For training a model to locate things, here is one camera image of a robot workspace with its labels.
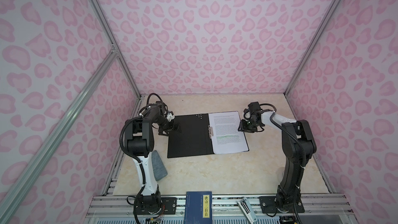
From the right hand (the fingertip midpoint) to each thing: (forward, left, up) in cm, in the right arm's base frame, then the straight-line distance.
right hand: (241, 128), depth 98 cm
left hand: (-3, +42, +1) cm, 42 cm away
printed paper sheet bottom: (-7, +10, -2) cm, 12 cm away
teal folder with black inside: (-5, +30, -5) cm, 31 cm away
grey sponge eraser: (-27, +46, +1) cm, 54 cm away
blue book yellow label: (-43, +25, -1) cm, 50 cm away
